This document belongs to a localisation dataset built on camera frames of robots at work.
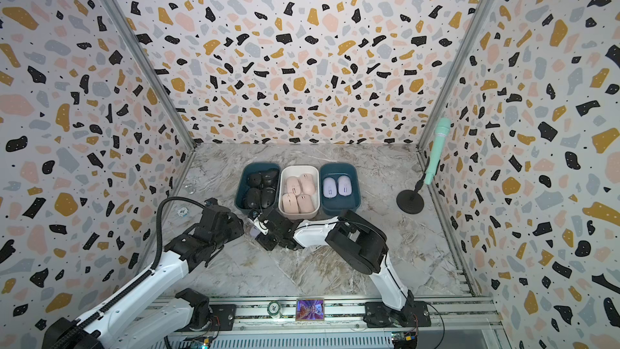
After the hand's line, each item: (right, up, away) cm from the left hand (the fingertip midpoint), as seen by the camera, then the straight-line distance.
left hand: (244, 223), depth 83 cm
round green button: (+13, -22, -13) cm, 29 cm away
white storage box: (+16, +18, +24) cm, 33 cm away
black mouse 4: (-1, +7, +12) cm, 14 cm away
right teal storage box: (+32, +2, +21) cm, 38 cm away
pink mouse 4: (+14, +12, +19) cm, 26 cm away
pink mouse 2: (+14, +5, +14) cm, 20 cm away
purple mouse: (+2, -5, +7) cm, 8 cm away
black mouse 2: (-2, +14, +18) cm, 23 cm away
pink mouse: (+20, +4, +15) cm, 25 cm away
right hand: (+5, -6, +8) cm, 11 cm away
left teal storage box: (-6, +19, +23) cm, 30 cm away
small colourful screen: (+23, -24, -9) cm, 35 cm away
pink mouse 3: (+20, +13, +20) cm, 31 cm away
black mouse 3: (+5, +7, +13) cm, 16 cm away
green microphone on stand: (+64, +5, +17) cm, 67 cm away
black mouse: (+5, +15, +18) cm, 23 cm away
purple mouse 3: (+36, +11, +20) cm, 43 cm away
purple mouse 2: (+30, +11, +20) cm, 37 cm away
